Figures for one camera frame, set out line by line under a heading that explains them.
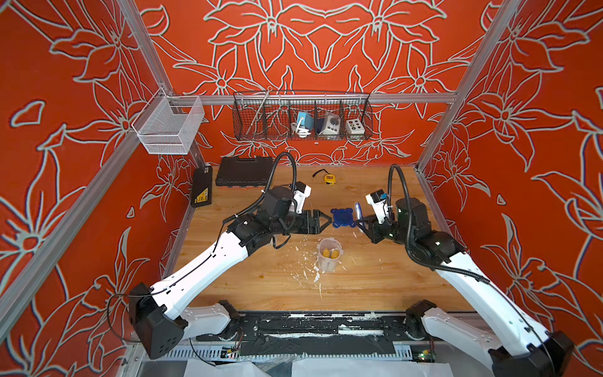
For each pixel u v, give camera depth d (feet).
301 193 2.07
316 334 2.39
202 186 3.65
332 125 2.97
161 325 1.20
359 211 2.39
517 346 1.26
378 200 2.07
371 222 2.11
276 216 1.77
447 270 1.53
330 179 3.65
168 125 3.10
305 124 2.79
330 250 2.63
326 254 2.54
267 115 3.28
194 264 1.44
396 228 1.97
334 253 2.55
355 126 3.11
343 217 3.20
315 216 2.00
